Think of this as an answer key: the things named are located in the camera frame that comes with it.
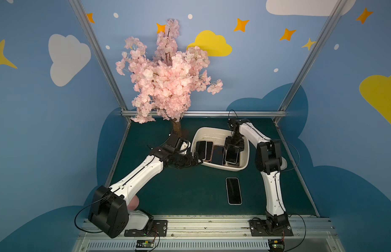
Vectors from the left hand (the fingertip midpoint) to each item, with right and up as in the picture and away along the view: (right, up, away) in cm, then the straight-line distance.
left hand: (196, 160), depth 80 cm
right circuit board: (+38, -39, -7) cm, 55 cm away
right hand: (+25, +5, +23) cm, 34 cm away
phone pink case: (+3, +4, +22) cm, 22 cm away
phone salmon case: (+8, +4, +18) cm, 20 cm away
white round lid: (+55, -5, +16) cm, 57 cm away
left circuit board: (-24, -37, -8) cm, 45 cm away
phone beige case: (+23, +1, +21) cm, 31 cm away
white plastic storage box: (+15, +12, +29) cm, 34 cm away
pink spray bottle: (-32, -22, 0) cm, 39 cm away
